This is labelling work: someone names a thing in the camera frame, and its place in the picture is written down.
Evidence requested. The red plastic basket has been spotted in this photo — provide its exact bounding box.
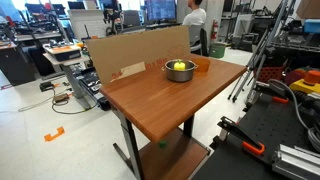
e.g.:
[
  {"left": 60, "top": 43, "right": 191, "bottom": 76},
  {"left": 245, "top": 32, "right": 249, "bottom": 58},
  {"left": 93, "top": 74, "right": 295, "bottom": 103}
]
[{"left": 256, "top": 65, "right": 286, "bottom": 84}]

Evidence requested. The red fire extinguisher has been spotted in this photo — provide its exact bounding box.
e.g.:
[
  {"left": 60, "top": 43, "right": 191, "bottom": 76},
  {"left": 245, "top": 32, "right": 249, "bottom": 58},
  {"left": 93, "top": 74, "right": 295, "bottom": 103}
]
[{"left": 210, "top": 19, "right": 220, "bottom": 42}]

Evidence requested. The steel cooking pot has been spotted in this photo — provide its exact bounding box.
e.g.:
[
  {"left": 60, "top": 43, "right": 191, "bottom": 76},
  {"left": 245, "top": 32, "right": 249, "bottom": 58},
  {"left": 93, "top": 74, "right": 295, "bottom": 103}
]
[{"left": 161, "top": 59, "right": 199, "bottom": 83}]

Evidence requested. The large cardboard sheet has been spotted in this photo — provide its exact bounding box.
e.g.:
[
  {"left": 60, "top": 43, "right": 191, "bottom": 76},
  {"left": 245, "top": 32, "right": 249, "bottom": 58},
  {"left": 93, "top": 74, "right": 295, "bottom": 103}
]
[{"left": 85, "top": 25, "right": 192, "bottom": 86}]

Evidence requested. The brown cardboard box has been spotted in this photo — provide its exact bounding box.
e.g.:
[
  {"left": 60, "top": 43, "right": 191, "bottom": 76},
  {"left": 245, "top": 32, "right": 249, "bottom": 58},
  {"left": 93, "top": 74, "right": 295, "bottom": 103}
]
[{"left": 295, "top": 0, "right": 320, "bottom": 20}]

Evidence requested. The grey cable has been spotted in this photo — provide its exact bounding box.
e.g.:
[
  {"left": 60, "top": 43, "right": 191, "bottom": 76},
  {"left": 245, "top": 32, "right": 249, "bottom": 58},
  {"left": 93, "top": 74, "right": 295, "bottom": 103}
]
[{"left": 268, "top": 78, "right": 320, "bottom": 153}]

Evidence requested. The white pegboard panel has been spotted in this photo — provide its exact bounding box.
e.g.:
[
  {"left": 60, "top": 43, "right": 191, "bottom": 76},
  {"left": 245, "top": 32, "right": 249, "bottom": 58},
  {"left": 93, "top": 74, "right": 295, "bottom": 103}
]
[{"left": 68, "top": 9, "right": 106, "bottom": 41}]

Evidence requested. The thin floor cable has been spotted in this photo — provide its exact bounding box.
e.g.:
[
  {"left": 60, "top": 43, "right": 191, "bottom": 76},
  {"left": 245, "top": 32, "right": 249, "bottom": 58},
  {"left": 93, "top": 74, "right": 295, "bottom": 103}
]
[{"left": 18, "top": 87, "right": 73, "bottom": 113}]

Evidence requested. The black power brick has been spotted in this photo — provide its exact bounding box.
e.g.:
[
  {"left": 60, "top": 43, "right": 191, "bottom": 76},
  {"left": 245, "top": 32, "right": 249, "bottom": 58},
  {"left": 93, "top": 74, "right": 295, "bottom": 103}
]
[{"left": 39, "top": 80, "right": 56, "bottom": 93}]

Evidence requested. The yellow emergency stop box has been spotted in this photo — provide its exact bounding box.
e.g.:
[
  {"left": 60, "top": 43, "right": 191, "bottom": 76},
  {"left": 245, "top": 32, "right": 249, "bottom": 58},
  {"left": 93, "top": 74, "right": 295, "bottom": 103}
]
[{"left": 289, "top": 78, "right": 320, "bottom": 97}]

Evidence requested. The black clamp with orange handle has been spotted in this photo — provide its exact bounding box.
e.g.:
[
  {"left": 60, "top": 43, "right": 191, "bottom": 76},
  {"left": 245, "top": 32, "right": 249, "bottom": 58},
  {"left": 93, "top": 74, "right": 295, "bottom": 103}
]
[
  {"left": 254, "top": 81, "right": 291, "bottom": 105},
  {"left": 217, "top": 115, "right": 267, "bottom": 157}
]

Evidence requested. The black small box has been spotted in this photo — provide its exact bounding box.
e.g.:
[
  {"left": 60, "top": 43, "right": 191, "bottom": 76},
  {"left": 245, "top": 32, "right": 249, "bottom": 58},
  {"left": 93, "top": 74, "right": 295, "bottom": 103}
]
[{"left": 97, "top": 96, "right": 112, "bottom": 112}]

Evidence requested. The orange emergency stop button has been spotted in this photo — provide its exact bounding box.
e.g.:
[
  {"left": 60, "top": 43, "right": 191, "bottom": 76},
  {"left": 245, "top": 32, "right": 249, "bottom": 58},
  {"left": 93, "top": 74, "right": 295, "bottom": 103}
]
[{"left": 303, "top": 69, "right": 320, "bottom": 86}]

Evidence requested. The grey metal tripod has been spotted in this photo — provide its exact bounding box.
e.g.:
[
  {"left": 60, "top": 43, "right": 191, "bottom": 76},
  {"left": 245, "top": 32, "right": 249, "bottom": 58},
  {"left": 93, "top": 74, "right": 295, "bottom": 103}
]
[{"left": 227, "top": 0, "right": 291, "bottom": 104}]

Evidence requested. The aluminium extrusion bar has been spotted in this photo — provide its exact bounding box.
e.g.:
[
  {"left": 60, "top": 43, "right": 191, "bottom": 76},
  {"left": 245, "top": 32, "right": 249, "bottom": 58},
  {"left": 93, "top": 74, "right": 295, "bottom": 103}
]
[{"left": 271, "top": 143, "right": 320, "bottom": 180}]

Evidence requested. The green bin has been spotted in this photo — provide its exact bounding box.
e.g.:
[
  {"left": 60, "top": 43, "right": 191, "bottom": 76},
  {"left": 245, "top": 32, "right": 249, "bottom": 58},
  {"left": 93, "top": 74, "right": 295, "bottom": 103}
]
[{"left": 208, "top": 42, "right": 227, "bottom": 60}]

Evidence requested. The wooden lower shelf board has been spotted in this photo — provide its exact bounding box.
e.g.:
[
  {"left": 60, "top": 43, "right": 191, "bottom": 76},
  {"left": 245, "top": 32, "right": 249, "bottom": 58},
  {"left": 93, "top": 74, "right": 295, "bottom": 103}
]
[{"left": 138, "top": 128, "right": 211, "bottom": 180}]

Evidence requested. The black desk cabinet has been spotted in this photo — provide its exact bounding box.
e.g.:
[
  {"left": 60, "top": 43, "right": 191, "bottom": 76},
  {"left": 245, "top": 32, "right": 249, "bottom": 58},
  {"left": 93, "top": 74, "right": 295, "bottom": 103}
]
[{"left": 0, "top": 41, "right": 38, "bottom": 87}]

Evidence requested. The wooden table with black legs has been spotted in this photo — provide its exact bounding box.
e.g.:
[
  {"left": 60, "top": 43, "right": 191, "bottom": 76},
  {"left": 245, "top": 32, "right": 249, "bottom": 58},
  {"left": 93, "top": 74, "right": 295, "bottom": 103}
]
[{"left": 99, "top": 54, "right": 248, "bottom": 180}]

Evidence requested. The grey side table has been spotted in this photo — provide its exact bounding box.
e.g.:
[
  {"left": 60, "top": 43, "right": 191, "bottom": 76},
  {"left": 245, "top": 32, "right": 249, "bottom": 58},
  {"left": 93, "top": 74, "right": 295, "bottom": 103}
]
[{"left": 42, "top": 51, "right": 93, "bottom": 111}]

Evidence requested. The black perforated mounting board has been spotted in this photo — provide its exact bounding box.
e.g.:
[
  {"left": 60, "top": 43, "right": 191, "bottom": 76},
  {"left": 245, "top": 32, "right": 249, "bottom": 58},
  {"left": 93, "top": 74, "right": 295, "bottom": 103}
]
[{"left": 191, "top": 93, "right": 320, "bottom": 180}]

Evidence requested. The yellow toy bell pepper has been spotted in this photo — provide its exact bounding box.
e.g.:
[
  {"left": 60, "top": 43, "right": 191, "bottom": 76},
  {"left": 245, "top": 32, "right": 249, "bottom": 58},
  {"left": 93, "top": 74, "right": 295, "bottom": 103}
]
[{"left": 173, "top": 59, "right": 187, "bottom": 72}]

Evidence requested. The blue box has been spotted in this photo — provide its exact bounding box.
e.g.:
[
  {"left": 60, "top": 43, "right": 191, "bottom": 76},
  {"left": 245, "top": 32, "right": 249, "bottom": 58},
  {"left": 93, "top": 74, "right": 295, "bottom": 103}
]
[{"left": 303, "top": 18, "right": 320, "bottom": 34}]

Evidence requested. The brown small floor box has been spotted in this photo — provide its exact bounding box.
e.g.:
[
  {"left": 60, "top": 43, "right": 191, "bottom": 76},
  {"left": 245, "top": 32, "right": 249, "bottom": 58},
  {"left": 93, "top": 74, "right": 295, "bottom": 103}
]
[{"left": 52, "top": 93, "right": 70, "bottom": 104}]

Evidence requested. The black equipment tray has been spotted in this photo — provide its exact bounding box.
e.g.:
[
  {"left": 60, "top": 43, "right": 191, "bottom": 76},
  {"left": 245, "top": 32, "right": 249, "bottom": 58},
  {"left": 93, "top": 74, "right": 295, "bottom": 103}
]
[{"left": 74, "top": 66, "right": 103, "bottom": 96}]

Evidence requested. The white and dark device box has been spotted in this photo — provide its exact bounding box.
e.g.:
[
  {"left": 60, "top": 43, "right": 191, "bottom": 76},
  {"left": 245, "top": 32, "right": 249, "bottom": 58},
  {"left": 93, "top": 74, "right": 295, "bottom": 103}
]
[{"left": 43, "top": 43, "right": 83, "bottom": 63}]

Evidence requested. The grey office chair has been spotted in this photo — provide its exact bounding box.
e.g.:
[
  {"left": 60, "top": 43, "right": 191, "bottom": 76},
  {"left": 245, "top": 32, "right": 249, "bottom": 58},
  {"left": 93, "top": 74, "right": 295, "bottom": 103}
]
[{"left": 188, "top": 24, "right": 210, "bottom": 57}]

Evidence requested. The person in white shirt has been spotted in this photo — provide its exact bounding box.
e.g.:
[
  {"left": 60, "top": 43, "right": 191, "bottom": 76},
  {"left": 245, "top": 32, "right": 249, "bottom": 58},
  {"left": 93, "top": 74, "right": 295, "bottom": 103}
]
[{"left": 182, "top": 0, "right": 208, "bottom": 28}]

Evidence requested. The computer monitor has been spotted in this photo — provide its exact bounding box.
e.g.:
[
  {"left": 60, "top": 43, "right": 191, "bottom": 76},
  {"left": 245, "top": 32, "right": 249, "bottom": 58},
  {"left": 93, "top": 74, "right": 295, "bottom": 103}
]
[{"left": 144, "top": 0, "right": 178, "bottom": 24}]

